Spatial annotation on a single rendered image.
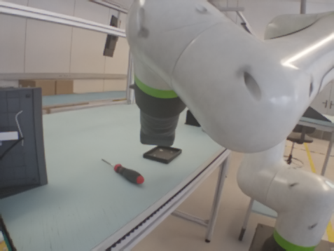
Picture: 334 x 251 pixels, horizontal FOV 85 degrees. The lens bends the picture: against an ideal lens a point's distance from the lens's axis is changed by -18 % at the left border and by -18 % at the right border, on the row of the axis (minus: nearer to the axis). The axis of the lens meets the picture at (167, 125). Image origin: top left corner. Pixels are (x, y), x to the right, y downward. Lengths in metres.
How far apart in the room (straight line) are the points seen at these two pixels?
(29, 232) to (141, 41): 0.32
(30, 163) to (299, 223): 0.61
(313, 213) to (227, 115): 0.42
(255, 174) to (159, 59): 0.45
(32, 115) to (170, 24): 0.33
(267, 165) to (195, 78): 0.44
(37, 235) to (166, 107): 0.28
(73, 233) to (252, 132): 0.30
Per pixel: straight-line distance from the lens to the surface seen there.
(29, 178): 0.51
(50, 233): 0.38
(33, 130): 0.47
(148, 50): 0.23
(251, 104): 0.17
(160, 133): 0.41
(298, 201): 0.55
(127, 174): 0.50
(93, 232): 0.37
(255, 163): 0.60
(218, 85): 0.18
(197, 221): 1.77
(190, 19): 0.21
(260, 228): 0.77
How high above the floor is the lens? 1.24
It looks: 13 degrees down
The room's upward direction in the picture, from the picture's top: 5 degrees clockwise
